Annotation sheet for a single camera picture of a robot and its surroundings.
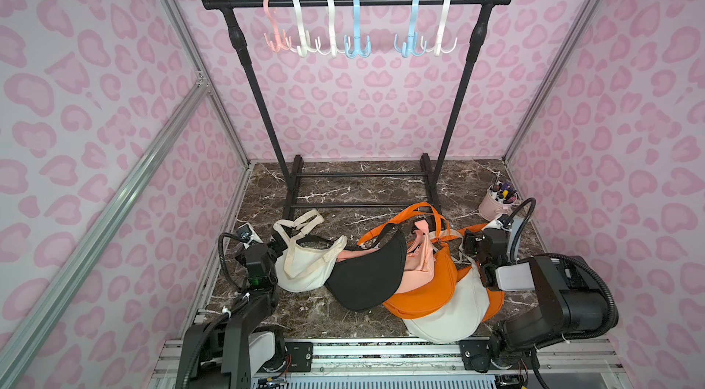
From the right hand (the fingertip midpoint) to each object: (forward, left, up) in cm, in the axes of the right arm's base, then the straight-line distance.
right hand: (479, 228), depth 95 cm
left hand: (-7, +71, +8) cm, 72 cm away
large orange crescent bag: (-24, +1, +2) cm, 24 cm away
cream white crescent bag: (-29, +12, +1) cm, 32 cm away
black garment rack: (+31, +70, 0) cm, 77 cm away
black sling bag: (-19, +39, +2) cm, 43 cm away
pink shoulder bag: (-16, +23, +6) cm, 29 cm away
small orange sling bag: (-23, +17, +3) cm, 28 cm away
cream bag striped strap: (-15, +59, 0) cm, 61 cm away
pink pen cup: (+6, -6, +7) cm, 11 cm away
